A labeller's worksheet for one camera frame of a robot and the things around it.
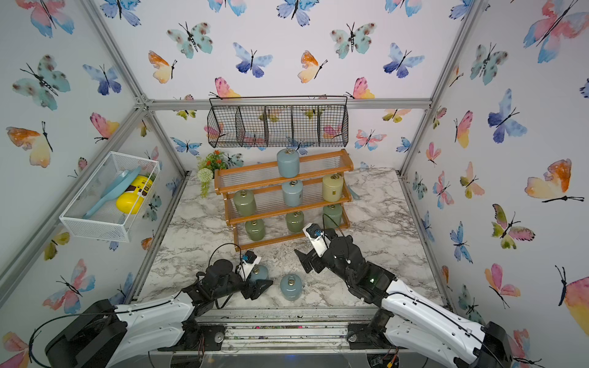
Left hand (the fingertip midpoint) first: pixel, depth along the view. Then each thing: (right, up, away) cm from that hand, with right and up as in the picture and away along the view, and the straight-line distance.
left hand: (268, 274), depth 82 cm
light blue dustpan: (-48, +34, -4) cm, 59 cm away
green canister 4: (+24, +19, +12) cm, 33 cm away
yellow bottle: (-39, +27, -13) cm, 49 cm away
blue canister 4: (+9, +29, +2) cm, 30 cm away
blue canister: (-2, +2, -4) cm, 5 cm away
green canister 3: (+9, +18, +11) cm, 23 cm away
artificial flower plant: (-31, +42, +22) cm, 57 cm away
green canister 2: (-6, +15, +8) cm, 18 cm away
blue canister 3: (+8, -2, -5) cm, 10 cm away
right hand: (+15, +15, -10) cm, 23 cm away
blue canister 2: (+8, +39, -6) cm, 40 cm away
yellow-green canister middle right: (+23, +31, +4) cm, 39 cm away
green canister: (-8, +26, -1) cm, 27 cm away
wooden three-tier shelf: (-2, +25, +10) cm, 27 cm away
